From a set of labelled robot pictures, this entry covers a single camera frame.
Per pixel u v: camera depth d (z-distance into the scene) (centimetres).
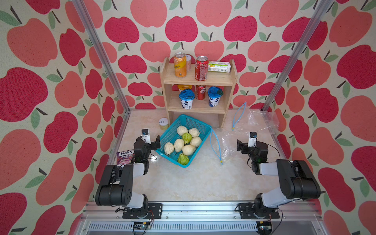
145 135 78
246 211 73
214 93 88
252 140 81
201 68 69
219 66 79
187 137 96
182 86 91
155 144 83
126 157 90
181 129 101
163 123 107
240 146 86
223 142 95
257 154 73
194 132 99
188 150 90
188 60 79
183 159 86
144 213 68
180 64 72
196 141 94
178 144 93
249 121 112
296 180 45
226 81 77
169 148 92
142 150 69
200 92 92
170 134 99
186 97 88
